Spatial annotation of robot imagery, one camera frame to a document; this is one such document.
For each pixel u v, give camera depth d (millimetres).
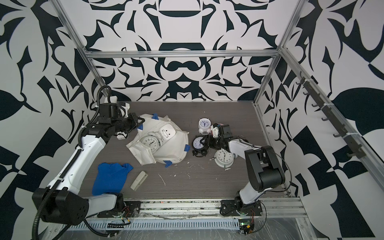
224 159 869
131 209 739
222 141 727
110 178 812
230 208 741
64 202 406
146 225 649
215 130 870
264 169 468
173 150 911
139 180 800
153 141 909
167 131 963
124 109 624
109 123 576
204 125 1032
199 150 908
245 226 711
